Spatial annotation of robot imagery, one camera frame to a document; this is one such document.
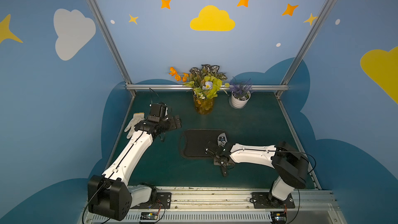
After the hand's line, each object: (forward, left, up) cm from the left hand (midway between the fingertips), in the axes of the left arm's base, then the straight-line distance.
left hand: (174, 120), depth 83 cm
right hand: (-13, -27, -18) cm, 35 cm away
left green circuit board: (-41, +9, -19) cm, 46 cm away
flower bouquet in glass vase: (+23, -17, +7) cm, 30 cm away
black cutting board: (-3, -10, -19) cm, 22 cm away
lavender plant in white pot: (+25, -40, -3) cm, 47 cm away
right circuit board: (-40, -53, -20) cm, 70 cm away
